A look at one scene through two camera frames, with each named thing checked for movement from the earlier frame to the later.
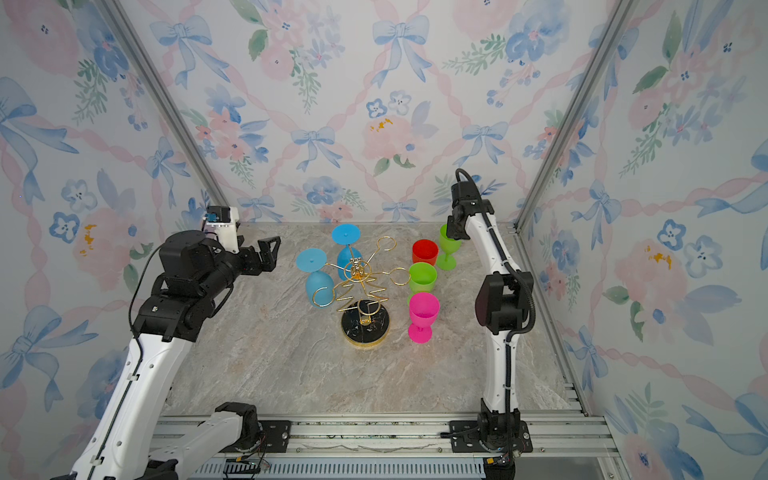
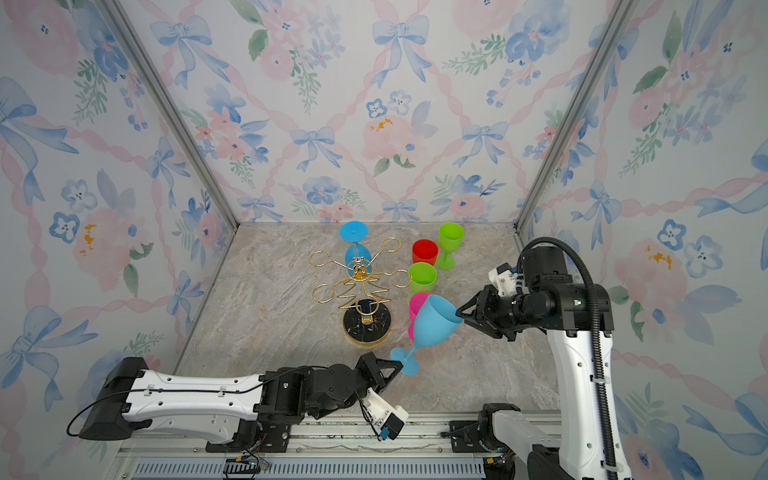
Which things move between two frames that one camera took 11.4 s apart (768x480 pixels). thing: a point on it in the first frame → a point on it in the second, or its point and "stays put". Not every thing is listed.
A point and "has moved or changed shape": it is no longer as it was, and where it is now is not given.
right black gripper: x=452 y=229 → x=484 y=308
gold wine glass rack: x=365 y=318 stays put
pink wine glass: x=424 y=309 stays put
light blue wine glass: x=320 y=286 → x=435 y=320
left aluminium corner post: x=115 y=19 stays put
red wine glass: x=424 y=251 stays put
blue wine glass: x=347 y=234 has moved or changed shape
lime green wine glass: x=448 y=262 stays put
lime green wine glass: x=422 y=277 stays put
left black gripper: x=270 y=257 → x=373 y=367
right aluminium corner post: x=619 y=18 stays put
